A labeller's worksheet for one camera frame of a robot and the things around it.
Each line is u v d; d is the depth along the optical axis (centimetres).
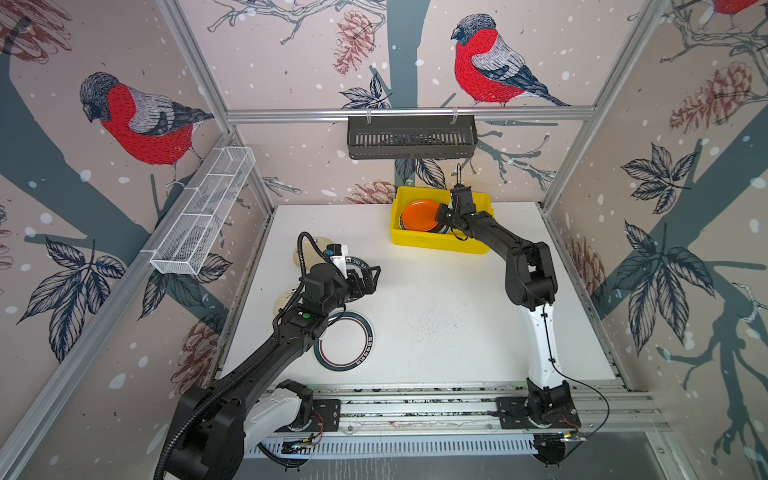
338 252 73
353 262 104
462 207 85
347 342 86
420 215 113
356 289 72
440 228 108
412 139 105
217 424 39
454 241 94
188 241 71
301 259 61
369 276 73
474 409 76
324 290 62
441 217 99
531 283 62
